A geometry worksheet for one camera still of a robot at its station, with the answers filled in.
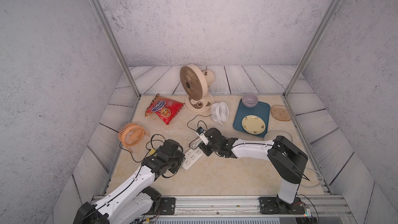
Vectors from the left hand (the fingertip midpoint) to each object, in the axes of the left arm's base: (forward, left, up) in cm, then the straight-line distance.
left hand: (189, 157), depth 81 cm
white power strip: (+2, -1, -5) cm, 6 cm away
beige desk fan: (+37, -3, +17) cm, 41 cm away
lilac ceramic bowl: (+44, -42, -4) cm, 61 cm away
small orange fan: (+13, +33, +2) cm, 36 cm away
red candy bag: (+34, +17, -2) cm, 38 cm away
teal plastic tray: (+38, -50, -8) cm, 63 cm away
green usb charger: (+9, -6, +12) cm, 16 cm away
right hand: (+9, -7, -2) cm, 11 cm away
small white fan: (+27, -18, +4) cm, 33 cm away
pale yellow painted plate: (+24, -40, -6) cm, 47 cm away
